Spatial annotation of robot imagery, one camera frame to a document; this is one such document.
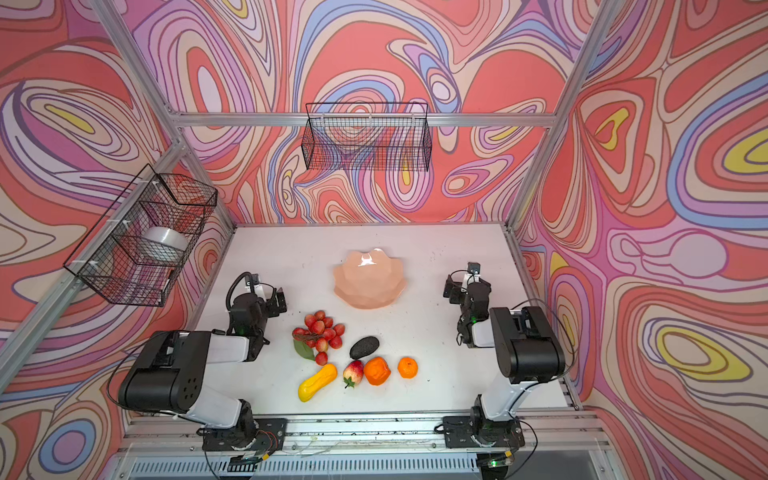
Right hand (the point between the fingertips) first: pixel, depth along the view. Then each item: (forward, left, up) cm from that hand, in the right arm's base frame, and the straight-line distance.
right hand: (464, 281), depth 97 cm
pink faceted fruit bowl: (+4, +32, -3) cm, 32 cm away
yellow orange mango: (-30, +45, -1) cm, 54 cm away
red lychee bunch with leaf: (-19, +48, -1) cm, 51 cm away
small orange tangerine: (-26, +21, -3) cm, 33 cm away
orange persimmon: (-28, +29, 0) cm, 40 cm away
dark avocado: (-21, +33, -1) cm, 39 cm away
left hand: (-2, +63, +2) cm, 63 cm away
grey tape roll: (-5, +79, +29) cm, 84 cm away
